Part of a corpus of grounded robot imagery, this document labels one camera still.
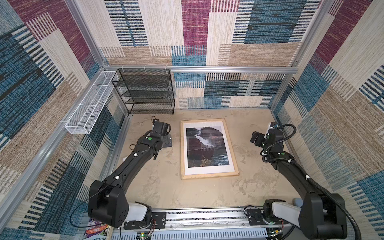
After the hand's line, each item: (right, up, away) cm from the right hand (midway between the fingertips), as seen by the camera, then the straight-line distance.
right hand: (260, 137), depth 87 cm
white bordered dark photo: (-30, -7, +13) cm, 34 cm away
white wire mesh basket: (-90, +9, -17) cm, 92 cm away
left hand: (-57, 0, -2) cm, 57 cm away
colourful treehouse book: (-83, -41, -18) cm, 94 cm away
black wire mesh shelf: (-74, +32, +24) cm, 84 cm away
